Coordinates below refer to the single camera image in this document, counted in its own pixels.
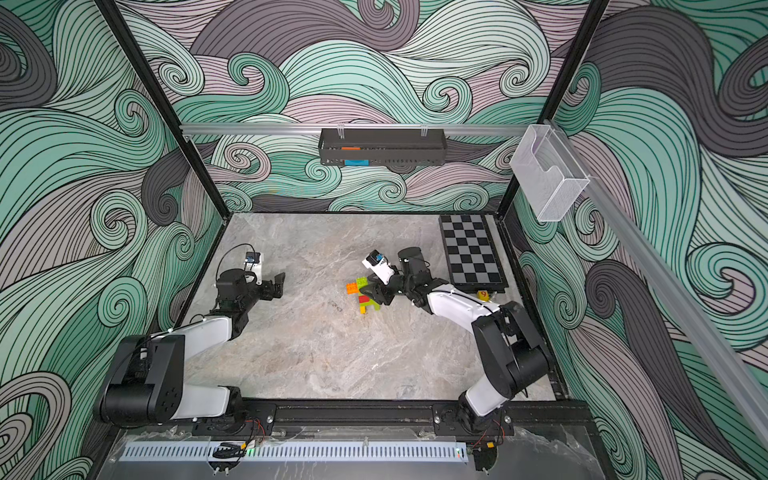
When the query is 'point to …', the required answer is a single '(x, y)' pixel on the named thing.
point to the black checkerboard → (472, 254)
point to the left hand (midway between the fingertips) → (267, 270)
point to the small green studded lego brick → (362, 282)
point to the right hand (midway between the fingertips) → (370, 282)
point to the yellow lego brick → (362, 310)
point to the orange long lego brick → (352, 288)
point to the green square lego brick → (371, 302)
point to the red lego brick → (363, 299)
